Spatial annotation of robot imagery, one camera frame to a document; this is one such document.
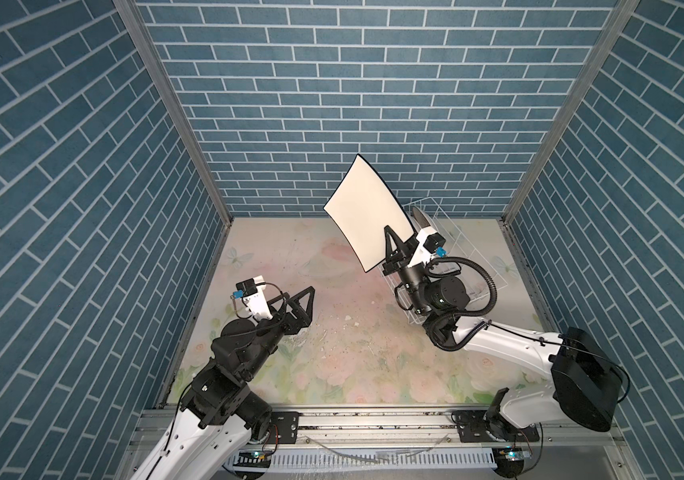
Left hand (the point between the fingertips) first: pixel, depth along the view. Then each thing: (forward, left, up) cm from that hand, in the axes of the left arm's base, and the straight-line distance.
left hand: (305, 294), depth 67 cm
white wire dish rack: (-3, -23, +3) cm, 23 cm away
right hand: (+11, -18, +11) cm, 24 cm away
